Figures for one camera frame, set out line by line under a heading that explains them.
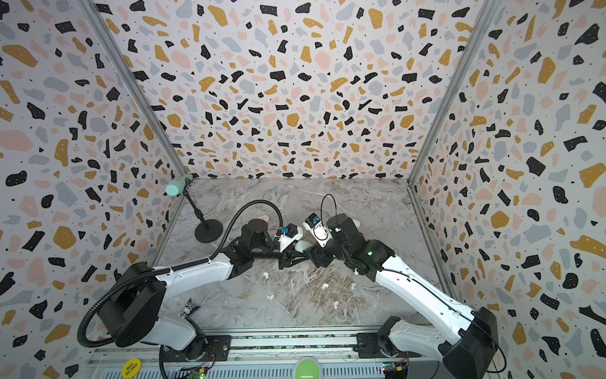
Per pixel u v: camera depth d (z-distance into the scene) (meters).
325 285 0.87
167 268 0.48
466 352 0.37
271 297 0.84
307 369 0.70
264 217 1.06
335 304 0.83
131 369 0.70
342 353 0.74
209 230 1.01
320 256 0.65
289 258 0.70
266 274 0.90
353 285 0.87
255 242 0.66
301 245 0.73
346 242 0.55
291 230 0.66
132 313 0.42
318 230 0.64
